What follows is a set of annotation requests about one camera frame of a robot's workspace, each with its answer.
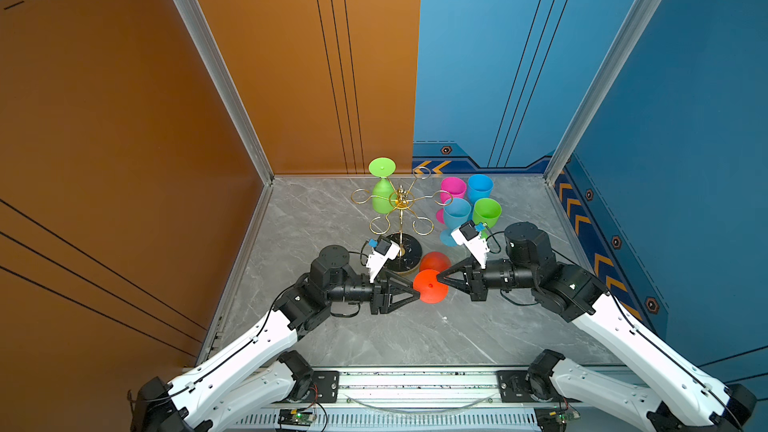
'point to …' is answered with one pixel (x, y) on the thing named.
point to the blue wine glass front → (457, 212)
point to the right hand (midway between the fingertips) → (438, 279)
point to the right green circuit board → (552, 419)
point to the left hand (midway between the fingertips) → (415, 293)
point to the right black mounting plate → (514, 387)
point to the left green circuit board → (295, 417)
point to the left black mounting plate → (324, 387)
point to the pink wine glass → (450, 187)
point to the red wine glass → (431, 290)
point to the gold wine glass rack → (410, 247)
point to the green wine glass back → (383, 193)
